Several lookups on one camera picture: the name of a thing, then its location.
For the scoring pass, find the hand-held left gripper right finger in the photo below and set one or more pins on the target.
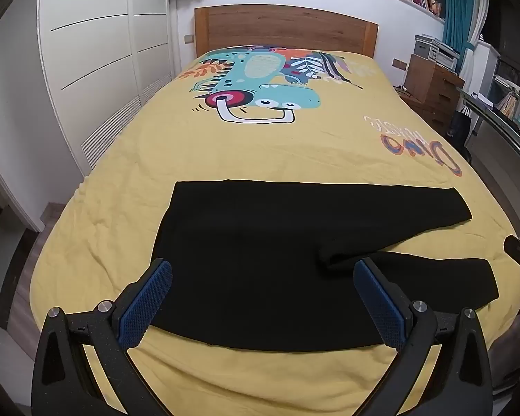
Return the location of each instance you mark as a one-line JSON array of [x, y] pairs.
[[381, 307]]

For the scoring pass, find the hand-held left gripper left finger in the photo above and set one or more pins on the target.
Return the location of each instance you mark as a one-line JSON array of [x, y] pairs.
[[145, 303]]

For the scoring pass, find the black pants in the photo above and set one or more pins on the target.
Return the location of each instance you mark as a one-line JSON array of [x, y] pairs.
[[251, 247]]

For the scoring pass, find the glass desk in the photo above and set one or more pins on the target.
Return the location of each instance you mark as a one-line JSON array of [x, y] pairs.
[[498, 121]]

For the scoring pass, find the black bag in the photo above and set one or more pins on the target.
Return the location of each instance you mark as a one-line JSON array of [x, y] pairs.
[[459, 125]]

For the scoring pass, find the yellow printed bed sheet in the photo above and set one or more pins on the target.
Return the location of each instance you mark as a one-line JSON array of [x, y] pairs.
[[286, 151]]

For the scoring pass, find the wooden drawer cabinet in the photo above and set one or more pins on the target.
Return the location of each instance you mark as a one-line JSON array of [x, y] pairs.
[[429, 86]]

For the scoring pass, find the white printer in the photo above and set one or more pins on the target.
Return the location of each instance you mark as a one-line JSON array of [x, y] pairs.
[[435, 50]]

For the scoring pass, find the teal curtain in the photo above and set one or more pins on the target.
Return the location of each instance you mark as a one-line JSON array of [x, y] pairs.
[[455, 13]]

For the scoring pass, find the white wardrobe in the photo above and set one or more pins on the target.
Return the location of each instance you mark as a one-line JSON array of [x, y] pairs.
[[91, 52]]

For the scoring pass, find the wooden headboard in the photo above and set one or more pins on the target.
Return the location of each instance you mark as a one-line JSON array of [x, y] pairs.
[[286, 26]]

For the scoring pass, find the wall socket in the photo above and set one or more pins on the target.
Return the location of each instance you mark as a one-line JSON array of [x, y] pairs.
[[398, 64]]

